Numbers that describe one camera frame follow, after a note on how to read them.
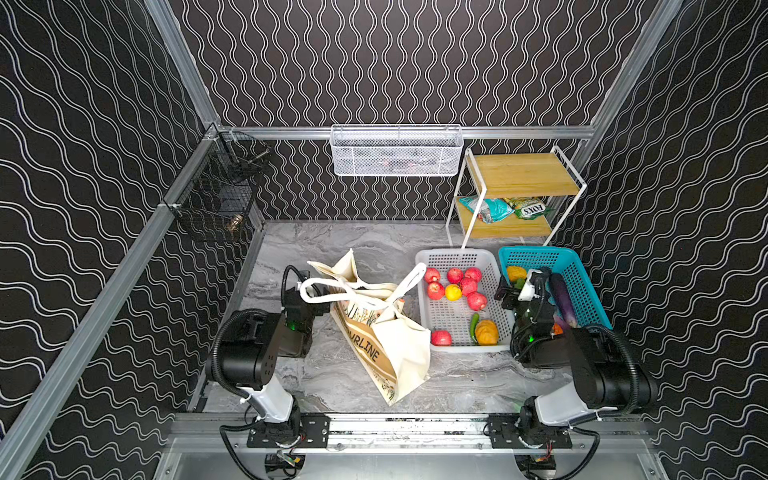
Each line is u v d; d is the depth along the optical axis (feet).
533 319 2.24
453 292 3.12
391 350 2.18
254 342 1.60
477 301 3.03
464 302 3.17
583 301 3.01
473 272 3.26
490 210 3.24
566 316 3.04
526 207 3.28
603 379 1.48
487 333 2.81
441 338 2.79
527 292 2.60
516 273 3.29
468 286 3.13
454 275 3.29
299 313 2.37
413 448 2.41
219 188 3.20
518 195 3.36
